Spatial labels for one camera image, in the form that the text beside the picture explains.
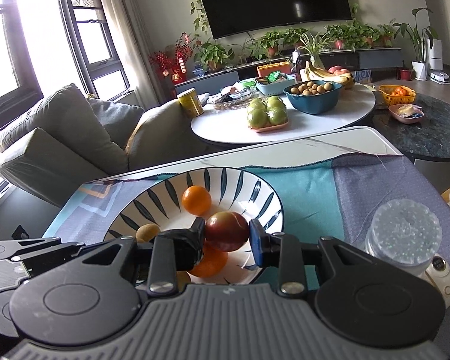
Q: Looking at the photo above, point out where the white round table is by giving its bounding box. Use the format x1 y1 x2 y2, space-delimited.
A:
190 80 376 145

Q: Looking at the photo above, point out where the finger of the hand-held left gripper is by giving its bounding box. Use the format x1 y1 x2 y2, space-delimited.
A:
13 243 85 277
13 236 61 250

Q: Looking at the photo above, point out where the beige curtain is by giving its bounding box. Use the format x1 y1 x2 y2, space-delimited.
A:
95 0 181 103

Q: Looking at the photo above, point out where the grey sofa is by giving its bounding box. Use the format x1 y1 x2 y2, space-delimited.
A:
0 83 196 209

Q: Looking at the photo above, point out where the spider plant in vase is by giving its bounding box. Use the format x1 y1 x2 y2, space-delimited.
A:
295 31 335 70

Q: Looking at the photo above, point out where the bunch of bananas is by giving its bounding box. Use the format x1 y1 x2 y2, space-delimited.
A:
304 61 355 85

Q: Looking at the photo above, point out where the dark marble round table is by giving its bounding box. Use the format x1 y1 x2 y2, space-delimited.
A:
371 93 450 160

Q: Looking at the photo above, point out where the clear jar with orange label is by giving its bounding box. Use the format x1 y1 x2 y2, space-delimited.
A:
364 199 443 276

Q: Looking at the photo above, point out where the glass plate with snacks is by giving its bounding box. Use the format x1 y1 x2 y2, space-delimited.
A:
206 89 256 106

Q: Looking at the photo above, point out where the white vacuum dock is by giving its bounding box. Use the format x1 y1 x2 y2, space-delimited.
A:
425 37 450 84

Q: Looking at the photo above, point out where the pink bowl with snacks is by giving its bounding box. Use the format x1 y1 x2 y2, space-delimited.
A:
388 104 425 124

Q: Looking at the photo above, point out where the orange basket with mandarins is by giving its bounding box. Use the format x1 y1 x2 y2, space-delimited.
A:
379 84 417 106

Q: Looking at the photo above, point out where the orange box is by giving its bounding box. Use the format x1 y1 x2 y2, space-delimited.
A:
257 62 292 79

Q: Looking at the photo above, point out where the narrow dark-framed window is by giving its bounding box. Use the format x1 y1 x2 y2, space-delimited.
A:
55 0 136 95

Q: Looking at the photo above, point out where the tall plant in white pot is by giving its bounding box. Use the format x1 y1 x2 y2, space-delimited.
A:
393 7 440 82

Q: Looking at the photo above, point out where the light blue snack basket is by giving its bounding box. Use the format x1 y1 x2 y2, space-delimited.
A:
256 75 297 97

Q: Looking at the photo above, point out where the small mandarin orange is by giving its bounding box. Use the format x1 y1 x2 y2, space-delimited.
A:
182 185 213 215

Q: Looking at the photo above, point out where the yellow can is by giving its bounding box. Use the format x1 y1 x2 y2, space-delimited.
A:
177 88 204 118

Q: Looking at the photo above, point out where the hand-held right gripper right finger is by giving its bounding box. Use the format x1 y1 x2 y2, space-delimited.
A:
248 218 418 296

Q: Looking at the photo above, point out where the grey pillow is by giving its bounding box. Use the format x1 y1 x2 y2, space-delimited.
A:
85 97 145 145

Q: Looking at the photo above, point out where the pile of brown kiwis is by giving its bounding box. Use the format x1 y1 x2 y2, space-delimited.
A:
289 81 333 97

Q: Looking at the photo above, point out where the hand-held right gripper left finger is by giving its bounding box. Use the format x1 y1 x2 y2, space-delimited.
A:
75 217 208 296

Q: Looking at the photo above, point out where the white egg-shaped gadget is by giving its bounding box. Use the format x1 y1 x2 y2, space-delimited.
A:
420 255 450 308

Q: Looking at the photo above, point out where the grey television cabinet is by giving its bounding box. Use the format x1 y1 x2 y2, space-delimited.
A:
174 47 404 91

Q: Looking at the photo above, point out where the pink fruit tray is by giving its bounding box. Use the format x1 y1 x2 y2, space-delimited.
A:
249 120 289 133

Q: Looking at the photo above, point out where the beige pillow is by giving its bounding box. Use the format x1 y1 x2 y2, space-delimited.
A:
125 99 196 171

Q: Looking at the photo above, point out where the potted green plant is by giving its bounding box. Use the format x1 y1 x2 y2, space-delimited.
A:
195 41 235 72
259 30 286 59
356 24 379 49
324 24 357 50
377 24 397 48

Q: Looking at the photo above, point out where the dark blue bowl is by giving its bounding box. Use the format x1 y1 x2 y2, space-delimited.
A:
283 80 343 115

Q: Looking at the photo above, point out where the white bowl with dark stripes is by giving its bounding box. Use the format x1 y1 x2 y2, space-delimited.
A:
103 167 284 286

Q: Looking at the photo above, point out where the blue grey patterned tablecloth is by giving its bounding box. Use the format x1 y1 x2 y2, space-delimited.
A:
43 154 450 308

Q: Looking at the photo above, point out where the red festive decoration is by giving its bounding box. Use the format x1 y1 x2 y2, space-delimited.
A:
148 33 196 85

